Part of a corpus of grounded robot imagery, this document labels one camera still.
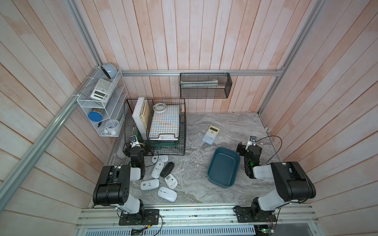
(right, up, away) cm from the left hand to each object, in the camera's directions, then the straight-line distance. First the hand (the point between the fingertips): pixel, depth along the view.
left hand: (139, 143), depth 93 cm
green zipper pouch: (+13, 0, -6) cm, 14 cm away
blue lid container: (-18, +16, -17) cm, 30 cm away
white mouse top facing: (+20, -26, -14) cm, 36 cm away
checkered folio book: (+17, +13, -5) cm, 22 cm away
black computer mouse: (+19, -15, -6) cm, 25 cm away
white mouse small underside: (+22, -21, -11) cm, 32 cm away
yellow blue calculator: (+49, +5, +14) cm, 51 cm away
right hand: (+71, +1, +1) cm, 71 cm away
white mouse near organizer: (+16, -10, -1) cm, 19 cm away
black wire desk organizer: (-6, +10, +2) cm, 12 cm away
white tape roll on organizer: (+12, +26, +5) cm, 29 cm away
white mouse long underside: (+13, -15, -5) cm, 21 cm away
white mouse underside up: (+10, -22, -12) cm, 27 cm away
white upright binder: (+4, +17, -10) cm, 19 cm away
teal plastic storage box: (+54, -15, -2) cm, 56 cm away
